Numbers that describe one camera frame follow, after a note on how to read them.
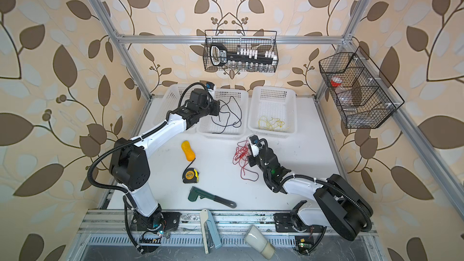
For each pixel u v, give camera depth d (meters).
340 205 0.43
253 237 0.68
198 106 0.68
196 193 0.81
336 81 0.81
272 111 1.14
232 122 1.08
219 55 0.85
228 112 0.90
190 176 0.85
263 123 1.08
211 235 0.69
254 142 0.73
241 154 0.92
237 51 0.81
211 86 0.77
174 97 1.16
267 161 0.63
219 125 1.05
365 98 0.73
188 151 0.93
